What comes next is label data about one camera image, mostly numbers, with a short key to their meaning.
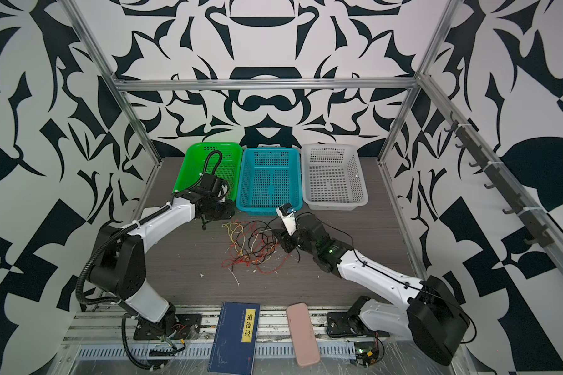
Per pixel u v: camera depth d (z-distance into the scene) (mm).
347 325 673
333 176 992
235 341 714
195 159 1117
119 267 452
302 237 685
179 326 723
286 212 686
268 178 1115
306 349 710
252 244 891
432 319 405
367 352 711
